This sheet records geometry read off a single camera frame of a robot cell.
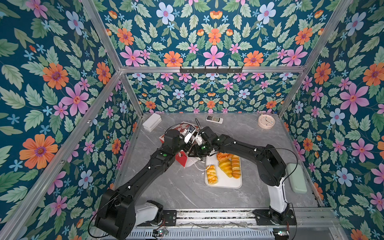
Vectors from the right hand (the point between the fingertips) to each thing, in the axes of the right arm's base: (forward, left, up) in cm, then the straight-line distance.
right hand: (190, 153), depth 85 cm
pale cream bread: (-4, -21, -8) cm, 23 cm away
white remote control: (+35, -17, -9) cm, 40 cm away
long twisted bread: (-5, -27, -8) cm, 29 cm away
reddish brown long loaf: (0, -18, -4) cm, 19 cm away
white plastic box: (+31, +31, -7) cm, 45 cm away
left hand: (+6, -2, +13) cm, 15 cm away
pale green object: (-12, -61, -8) cm, 63 cm away
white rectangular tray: (-13, -19, -10) cm, 25 cm away
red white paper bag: (-3, +4, 0) cm, 5 cm away
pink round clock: (+31, -55, -8) cm, 64 cm away
